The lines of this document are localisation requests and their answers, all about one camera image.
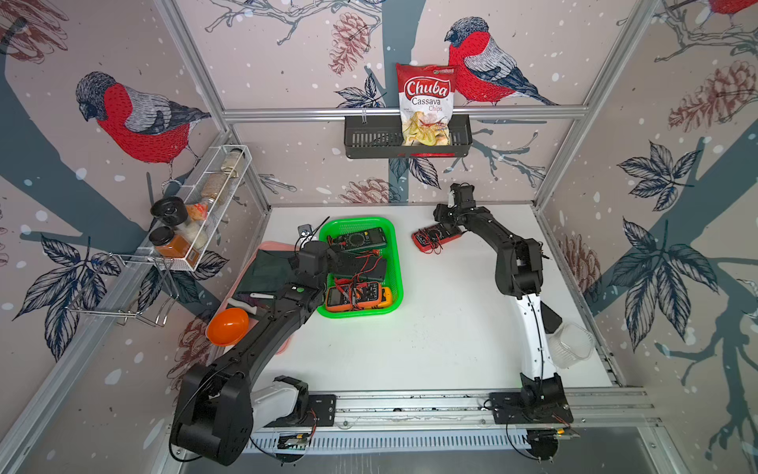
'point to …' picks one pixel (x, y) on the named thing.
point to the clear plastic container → (570, 345)
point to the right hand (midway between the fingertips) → (437, 211)
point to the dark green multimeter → (358, 239)
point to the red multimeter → (429, 238)
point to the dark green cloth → (267, 275)
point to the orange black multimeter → (353, 296)
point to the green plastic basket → (394, 279)
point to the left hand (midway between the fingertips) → (325, 242)
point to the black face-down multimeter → (360, 265)
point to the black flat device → (551, 320)
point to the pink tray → (236, 281)
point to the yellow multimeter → (386, 297)
